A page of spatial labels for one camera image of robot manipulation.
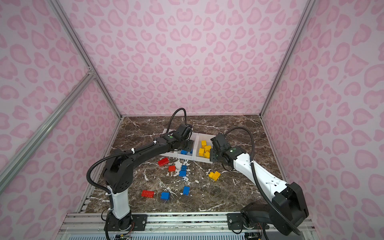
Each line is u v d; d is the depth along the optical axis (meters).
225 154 0.58
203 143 1.01
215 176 0.88
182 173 0.90
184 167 0.90
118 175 0.49
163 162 0.93
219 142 0.63
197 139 0.96
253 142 1.07
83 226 0.74
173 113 0.71
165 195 0.80
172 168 0.92
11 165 0.52
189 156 0.93
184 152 0.97
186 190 0.84
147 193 0.82
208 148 0.98
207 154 0.95
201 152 0.95
